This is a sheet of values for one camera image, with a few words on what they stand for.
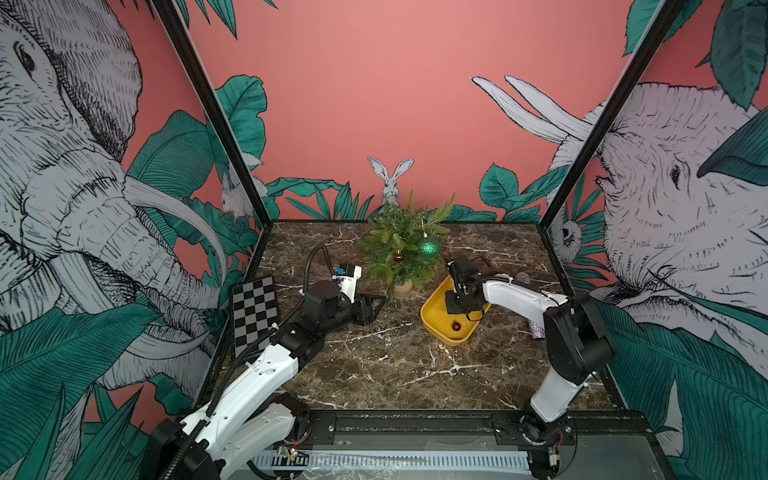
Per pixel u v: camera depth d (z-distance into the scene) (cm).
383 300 74
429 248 69
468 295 69
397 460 70
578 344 48
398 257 70
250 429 54
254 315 92
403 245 70
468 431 75
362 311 66
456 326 90
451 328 91
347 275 68
